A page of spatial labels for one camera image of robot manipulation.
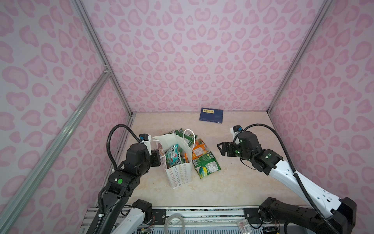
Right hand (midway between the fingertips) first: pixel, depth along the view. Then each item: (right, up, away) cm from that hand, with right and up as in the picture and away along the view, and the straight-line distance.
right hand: (223, 144), depth 75 cm
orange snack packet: (-11, -6, +21) cm, 24 cm away
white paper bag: (-22, -14, -3) cm, 26 cm away
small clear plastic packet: (+9, -38, -6) cm, 39 cm away
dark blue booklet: (0, +18, +44) cm, 47 cm away
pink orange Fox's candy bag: (-20, -7, +7) cm, 22 cm away
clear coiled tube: (-26, -35, -4) cm, 44 cm away
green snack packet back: (-18, +1, +26) cm, 32 cm away
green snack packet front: (-8, -15, +14) cm, 21 cm away
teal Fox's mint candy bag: (-27, -6, +3) cm, 28 cm away
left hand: (-32, -1, -5) cm, 32 cm away
